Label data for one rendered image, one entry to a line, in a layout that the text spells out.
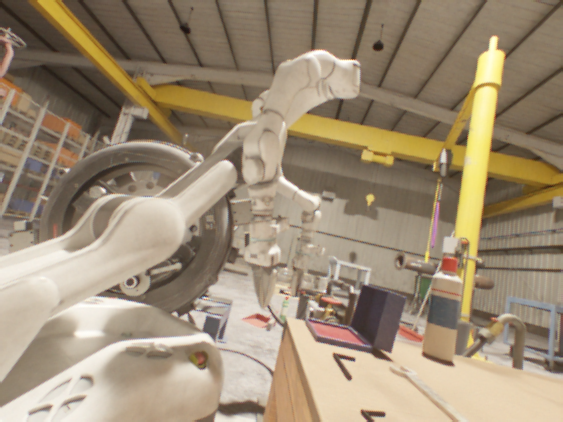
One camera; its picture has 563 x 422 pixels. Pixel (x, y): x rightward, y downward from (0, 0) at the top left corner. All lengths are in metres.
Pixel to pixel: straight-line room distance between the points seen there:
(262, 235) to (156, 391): 0.38
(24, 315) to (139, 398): 0.24
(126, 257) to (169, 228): 0.11
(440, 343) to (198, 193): 0.70
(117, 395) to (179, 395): 0.12
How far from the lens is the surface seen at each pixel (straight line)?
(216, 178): 0.90
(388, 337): 0.65
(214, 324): 1.65
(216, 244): 1.27
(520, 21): 11.31
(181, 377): 0.71
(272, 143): 0.76
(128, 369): 0.68
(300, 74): 0.89
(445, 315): 0.78
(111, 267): 0.74
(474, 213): 4.40
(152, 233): 0.76
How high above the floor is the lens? 0.61
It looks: 9 degrees up
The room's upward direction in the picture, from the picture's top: 13 degrees clockwise
